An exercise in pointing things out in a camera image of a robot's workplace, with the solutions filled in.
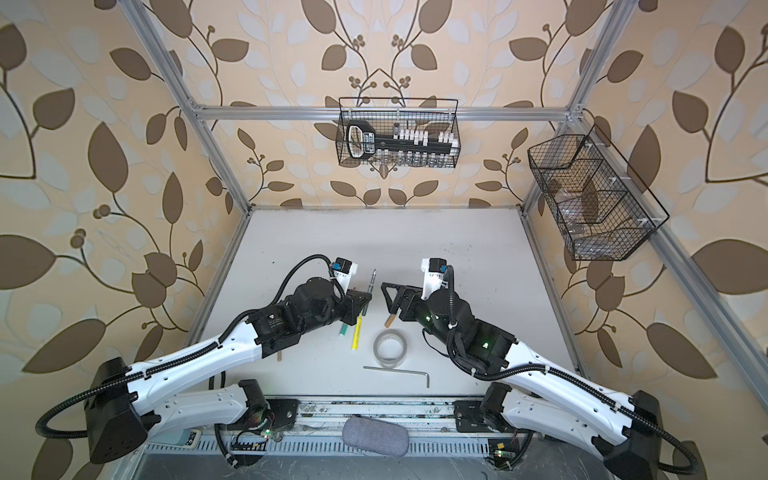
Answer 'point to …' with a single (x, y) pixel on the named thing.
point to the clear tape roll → (390, 347)
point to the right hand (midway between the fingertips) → (393, 291)
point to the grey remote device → (181, 437)
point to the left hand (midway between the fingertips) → (373, 295)
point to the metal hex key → (402, 371)
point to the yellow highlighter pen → (356, 335)
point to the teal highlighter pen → (343, 330)
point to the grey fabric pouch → (377, 436)
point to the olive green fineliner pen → (369, 291)
